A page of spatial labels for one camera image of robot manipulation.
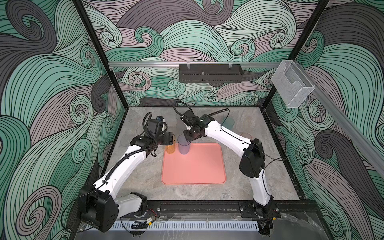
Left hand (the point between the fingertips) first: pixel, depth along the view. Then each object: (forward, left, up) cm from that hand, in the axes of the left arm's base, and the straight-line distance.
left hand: (165, 134), depth 81 cm
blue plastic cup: (-3, -10, -8) cm, 13 cm away
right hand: (+1, -13, -5) cm, 14 cm away
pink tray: (-8, -23, -22) cm, 33 cm away
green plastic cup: (+16, -40, -9) cm, 44 cm away
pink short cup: (+9, -52, -14) cm, 55 cm away
